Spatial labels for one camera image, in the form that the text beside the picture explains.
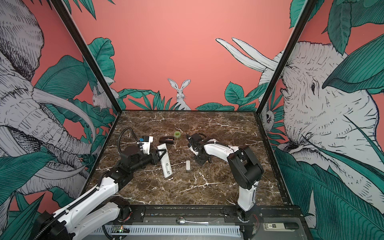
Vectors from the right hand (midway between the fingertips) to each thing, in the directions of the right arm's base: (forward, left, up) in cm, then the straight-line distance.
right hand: (200, 157), depth 92 cm
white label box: (-36, -38, 0) cm, 52 cm away
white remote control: (-9, +19, +13) cm, 25 cm away
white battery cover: (-4, +8, -2) cm, 9 cm away
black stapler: (+13, +23, -1) cm, 26 cm away
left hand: (-4, +19, +17) cm, 26 cm away
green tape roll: (+20, +17, -3) cm, 26 cm away
